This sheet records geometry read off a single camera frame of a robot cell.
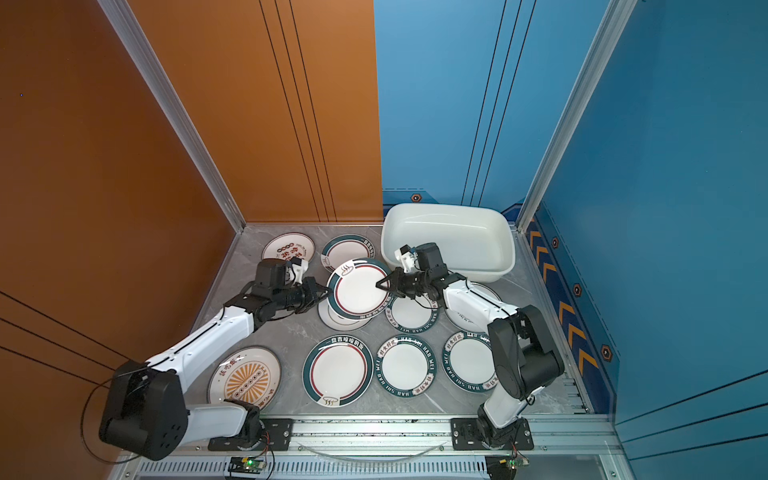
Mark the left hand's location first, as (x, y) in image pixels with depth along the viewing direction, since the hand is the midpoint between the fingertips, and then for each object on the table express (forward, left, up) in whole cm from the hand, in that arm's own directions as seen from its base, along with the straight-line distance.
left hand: (335, 288), depth 83 cm
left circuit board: (-39, +18, -17) cm, 46 cm away
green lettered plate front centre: (-17, -20, -14) cm, 29 cm away
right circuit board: (-38, -45, -14) cm, 61 cm away
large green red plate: (-18, -1, -15) cm, 23 cm away
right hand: (+1, -12, 0) cm, 12 cm away
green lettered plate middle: (0, -23, -14) cm, 27 cm away
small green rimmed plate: (+27, +2, -15) cm, 31 cm away
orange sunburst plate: (-19, +23, -15) cm, 34 cm away
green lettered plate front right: (-15, -38, -14) cm, 43 cm away
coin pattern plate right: (-4, -38, -13) cm, 41 cm away
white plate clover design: (-3, +2, -14) cm, 14 cm away
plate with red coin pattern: (+28, +23, -14) cm, 40 cm away
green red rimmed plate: (-1, -6, 0) cm, 6 cm away
